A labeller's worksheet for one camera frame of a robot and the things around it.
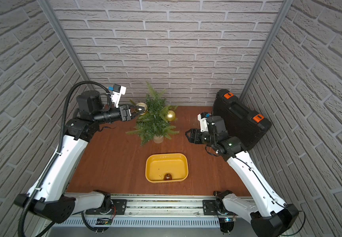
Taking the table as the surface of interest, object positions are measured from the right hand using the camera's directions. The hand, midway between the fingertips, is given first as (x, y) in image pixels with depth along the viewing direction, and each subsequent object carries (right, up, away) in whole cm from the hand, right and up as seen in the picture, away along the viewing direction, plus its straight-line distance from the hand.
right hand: (193, 133), depth 72 cm
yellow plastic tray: (-20, -21, +17) cm, 33 cm away
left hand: (-22, +12, -12) cm, 27 cm away
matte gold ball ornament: (-11, +9, +2) cm, 15 cm away
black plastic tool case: (+28, +6, +9) cm, 31 cm away
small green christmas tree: (-21, +5, +10) cm, 24 cm away
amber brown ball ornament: (-13, -25, +9) cm, 30 cm away
